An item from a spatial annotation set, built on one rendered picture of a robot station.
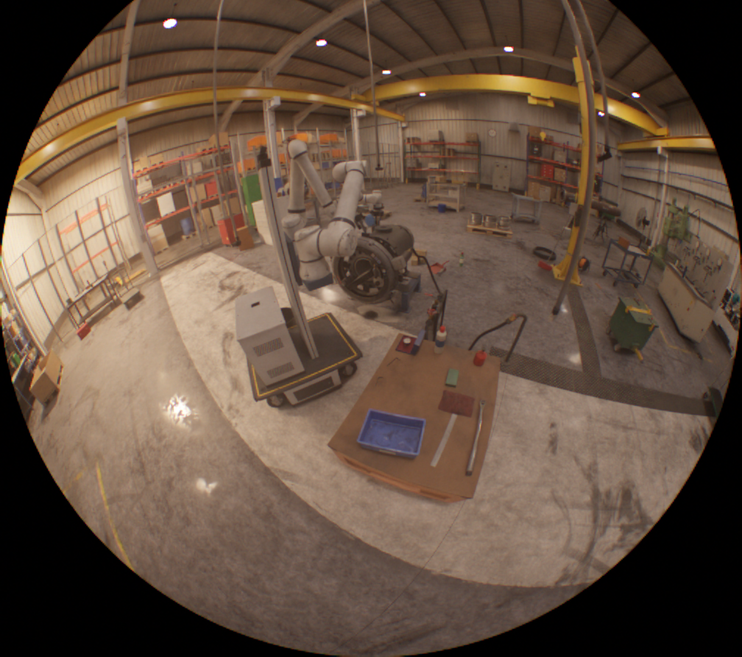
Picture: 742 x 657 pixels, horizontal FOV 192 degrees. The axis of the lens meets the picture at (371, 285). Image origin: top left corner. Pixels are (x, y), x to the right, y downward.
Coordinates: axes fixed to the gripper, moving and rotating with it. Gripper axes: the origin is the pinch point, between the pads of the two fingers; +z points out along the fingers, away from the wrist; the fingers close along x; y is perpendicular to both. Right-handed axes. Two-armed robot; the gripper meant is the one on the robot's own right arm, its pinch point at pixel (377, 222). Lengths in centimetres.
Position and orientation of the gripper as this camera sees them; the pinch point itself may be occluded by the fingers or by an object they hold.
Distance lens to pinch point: 227.8
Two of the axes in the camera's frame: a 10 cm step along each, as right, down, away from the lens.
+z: 0.0, 8.3, 5.5
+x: 7.4, 3.7, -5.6
